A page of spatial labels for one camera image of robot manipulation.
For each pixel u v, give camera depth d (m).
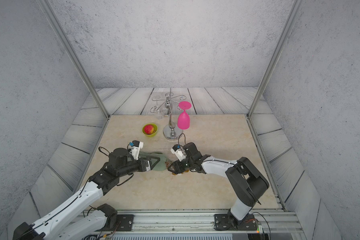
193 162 0.70
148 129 1.05
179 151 0.81
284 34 0.79
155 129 1.07
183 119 0.90
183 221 0.74
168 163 0.87
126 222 0.73
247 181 0.47
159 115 1.05
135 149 0.70
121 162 0.60
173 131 1.10
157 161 0.72
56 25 0.75
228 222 0.64
